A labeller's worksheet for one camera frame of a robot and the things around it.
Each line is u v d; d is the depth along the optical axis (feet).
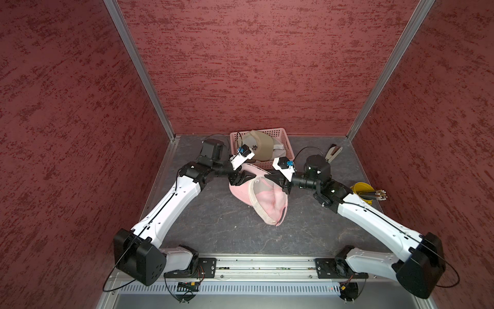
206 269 2.44
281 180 2.08
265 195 2.61
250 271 2.43
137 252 1.24
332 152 3.61
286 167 1.90
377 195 2.52
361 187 2.87
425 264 1.25
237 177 2.09
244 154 2.03
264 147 3.60
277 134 3.86
